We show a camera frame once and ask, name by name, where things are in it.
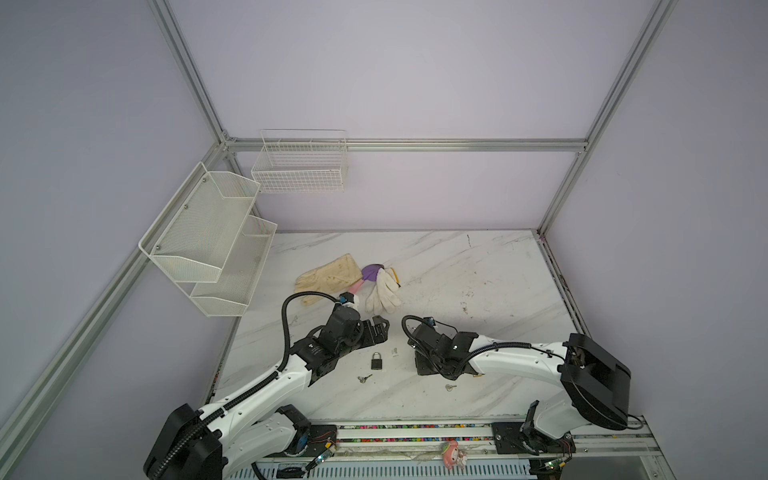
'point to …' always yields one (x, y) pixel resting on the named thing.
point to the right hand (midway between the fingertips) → (418, 364)
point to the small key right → (449, 387)
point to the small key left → (363, 379)
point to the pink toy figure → (454, 456)
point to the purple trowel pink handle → (369, 273)
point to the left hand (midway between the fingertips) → (375, 328)
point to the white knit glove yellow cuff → (384, 292)
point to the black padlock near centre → (376, 364)
